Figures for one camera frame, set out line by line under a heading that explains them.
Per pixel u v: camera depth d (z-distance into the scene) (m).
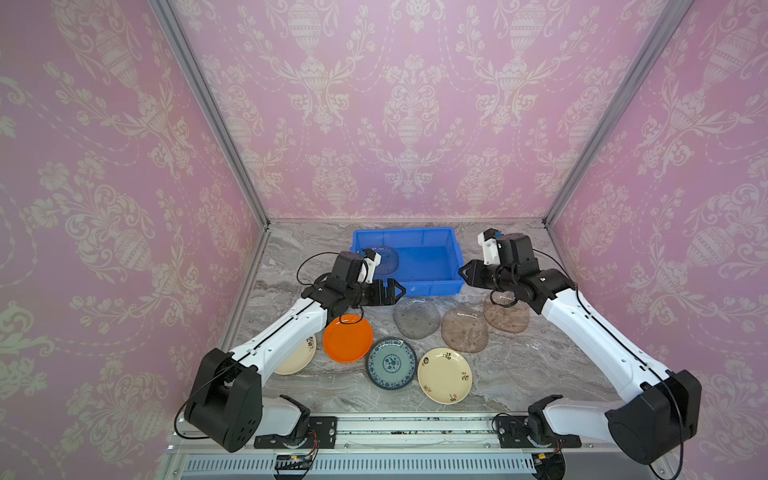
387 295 0.73
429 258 1.06
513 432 0.73
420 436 0.75
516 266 0.58
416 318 0.95
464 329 0.92
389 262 1.08
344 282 0.64
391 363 0.85
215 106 0.88
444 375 0.83
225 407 0.41
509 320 0.94
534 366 0.85
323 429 0.75
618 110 0.87
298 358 0.88
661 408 0.38
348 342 0.88
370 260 0.75
